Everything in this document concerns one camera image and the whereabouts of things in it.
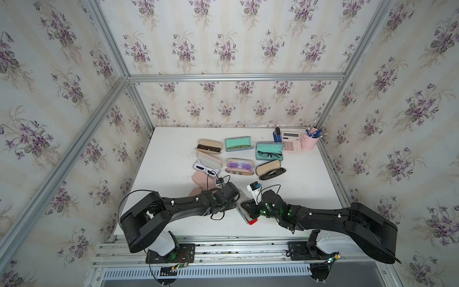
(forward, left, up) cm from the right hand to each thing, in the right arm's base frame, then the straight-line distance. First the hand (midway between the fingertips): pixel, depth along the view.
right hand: (245, 207), depth 82 cm
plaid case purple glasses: (+20, +2, -1) cm, 20 cm away
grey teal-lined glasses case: (+41, +3, -2) cm, 41 cm away
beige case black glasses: (+22, -14, -2) cm, 26 cm away
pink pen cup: (+40, -40, 0) cm, 56 cm away
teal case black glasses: (+36, -16, -3) cm, 40 cm away
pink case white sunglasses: (+26, +20, -1) cm, 33 cm away
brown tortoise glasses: (+37, +21, -2) cm, 43 cm away
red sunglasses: (-6, -3, -1) cm, 7 cm away
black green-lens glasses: (+34, -15, -4) cm, 37 cm away
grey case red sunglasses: (+5, +1, -1) cm, 5 cm away
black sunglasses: (+20, -16, -2) cm, 25 cm away
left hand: (+3, +5, -4) cm, 7 cm away
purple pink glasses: (+25, +1, -1) cm, 25 cm away
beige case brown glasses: (+38, +18, -2) cm, 42 cm away
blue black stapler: (+49, -22, -2) cm, 54 cm away
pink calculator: (+43, -31, -3) cm, 53 cm away
